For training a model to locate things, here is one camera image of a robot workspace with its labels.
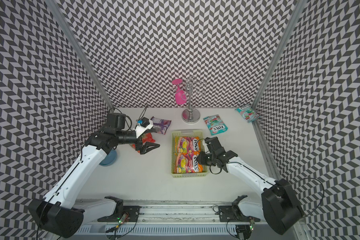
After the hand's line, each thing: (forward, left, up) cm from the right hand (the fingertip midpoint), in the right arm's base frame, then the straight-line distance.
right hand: (198, 162), depth 83 cm
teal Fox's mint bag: (+30, -14, -4) cm, 33 cm away
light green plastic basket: (+18, +6, +3) cm, 19 cm away
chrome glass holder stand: (+40, +3, -6) cm, 41 cm away
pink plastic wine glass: (+47, +11, +6) cm, 48 cm away
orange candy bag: (+13, +8, -3) cm, 15 cm away
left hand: (+3, +21, +20) cm, 29 cm away
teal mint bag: (+40, -40, -4) cm, 57 cm away
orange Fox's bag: (0, +6, -1) cm, 6 cm away
